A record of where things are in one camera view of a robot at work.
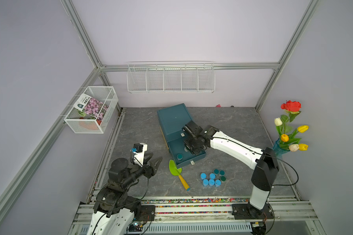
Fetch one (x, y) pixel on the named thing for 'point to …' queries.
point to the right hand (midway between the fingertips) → (183, 145)
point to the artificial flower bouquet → (286, 130)
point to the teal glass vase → (278, 151)
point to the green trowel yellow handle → (177, 171)
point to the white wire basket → (79, 124)
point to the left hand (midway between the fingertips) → (157, 157)
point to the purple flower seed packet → (89, 106)
